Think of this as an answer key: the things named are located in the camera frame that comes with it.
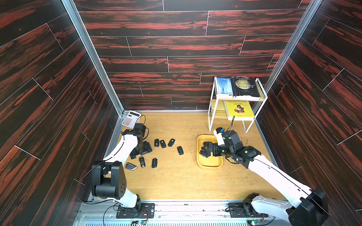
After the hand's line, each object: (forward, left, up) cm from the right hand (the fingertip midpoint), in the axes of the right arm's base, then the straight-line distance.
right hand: (212, 145), depth 81 cm
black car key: (+10, +36, -14) cm, 40 cm away
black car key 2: (+8, +32, -14) cm, 36 cm away
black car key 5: (-6, +35, -15) cm, 39 cm away
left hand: (-2, +41, -8) cm, 42 cm away
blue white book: (+32, -8, +18) cm, 37 cm away
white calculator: (+32, +61, -14) cm, 70 cm away
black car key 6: (-6, +44, -15) cm, 46 cm away
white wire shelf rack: (+23, -2, +15) cm, 27 cm away
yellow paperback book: (+27, -22, +3) cm, 35 cm away
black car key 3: (+11, +26, -16) cm, 33 cm away
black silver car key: (-9, +50, -14) cm, 53 cm away
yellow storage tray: (-3, -2, -15) cm, 16 cm away
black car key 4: (+4, +19, -15) cm, 25 cm away
